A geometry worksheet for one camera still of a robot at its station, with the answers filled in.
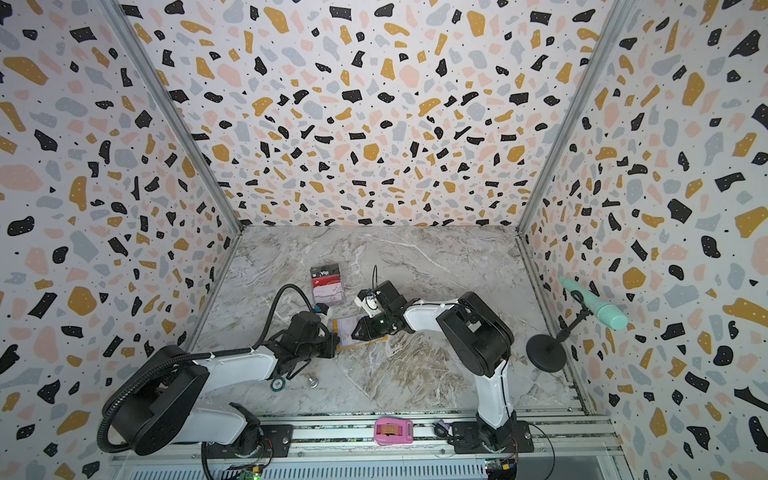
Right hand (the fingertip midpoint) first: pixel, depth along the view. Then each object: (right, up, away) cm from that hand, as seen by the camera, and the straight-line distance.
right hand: (353, 332), depth 89 cm
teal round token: (-20, -13, -6) cm, 25 cm away
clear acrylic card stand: (-10, +13, +9) cm, 19 cm away
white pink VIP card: (-3, +1, +3) cm, 4 cm away
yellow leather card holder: (+2, -4, +1) cm, 4 cm away
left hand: (-3, -1, 0) cm, 3 cm away
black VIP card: (-12, +18, +11) cm, 24 cm away
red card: (-11, +15, +11) cm, 22 cm away
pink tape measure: (+12, -20, -16) cm, 29 cm away
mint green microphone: (+57, +11, -28) cm, 64 cm away
